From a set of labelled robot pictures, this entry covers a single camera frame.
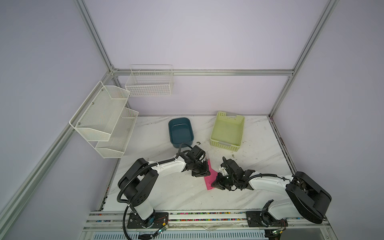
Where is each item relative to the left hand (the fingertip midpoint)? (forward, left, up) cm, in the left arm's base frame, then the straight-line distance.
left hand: (209, 174), depth 84 cm
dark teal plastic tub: (+36, +19, -5) cm, 41 cm away
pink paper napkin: (-2, 0, -3) cm, 3 cm away
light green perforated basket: (+36, -16, -6) cm, 40 cm away
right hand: (-5, 0, -3) cm, 6 cm away
